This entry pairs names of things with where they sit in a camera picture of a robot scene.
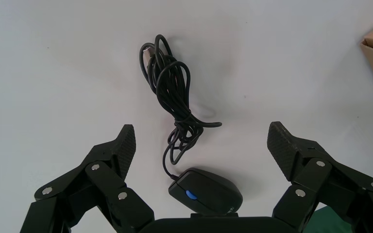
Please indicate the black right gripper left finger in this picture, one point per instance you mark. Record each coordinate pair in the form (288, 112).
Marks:
(103, 180)

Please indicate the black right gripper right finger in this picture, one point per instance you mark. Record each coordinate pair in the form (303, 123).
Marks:
(318, 173)

